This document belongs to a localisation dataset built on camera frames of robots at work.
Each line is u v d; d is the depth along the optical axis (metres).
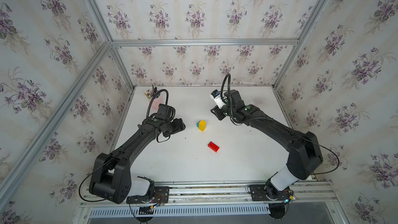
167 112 0.68
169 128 0.73
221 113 0.74
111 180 0.40
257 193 0.73
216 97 0.73
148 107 0.66
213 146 0.88
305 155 0.43
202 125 0.91
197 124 0.93
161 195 0.72
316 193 0.76
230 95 0.63
